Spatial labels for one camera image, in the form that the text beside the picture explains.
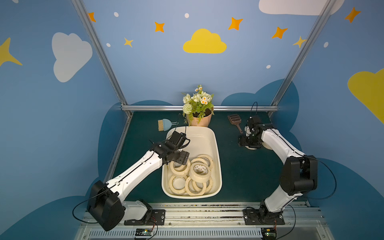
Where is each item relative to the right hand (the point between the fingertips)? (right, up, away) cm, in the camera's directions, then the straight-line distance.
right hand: (247, 143), depth 91 cm
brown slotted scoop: (0, +17, +24) cm, 29 cm away
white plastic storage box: (-26, +1, +13) cm, 29 cm away
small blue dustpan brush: (-55, +12, +25) cm, 62 cm away
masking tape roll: (-40, -14, -10) cm, 44 cm away
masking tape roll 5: (-33, -25, -15) cm, 44 cm away
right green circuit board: (+4, -43, -18) cm, 47 cm away
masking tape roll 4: (-44, -25, -11) cm, 51 cm away
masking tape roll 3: (-22, -12, 0) cm, 25 cm away
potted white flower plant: (-30, +21, -3) cm, 37 cm away
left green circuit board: (-58, -41, -19) cm, 73 cm away
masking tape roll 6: (-24, -23, -10) cm, 35 cm away
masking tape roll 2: (-30, -15, -8) cm, 34 cm away
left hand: (-41, -4, -10) cm, 42 cm away
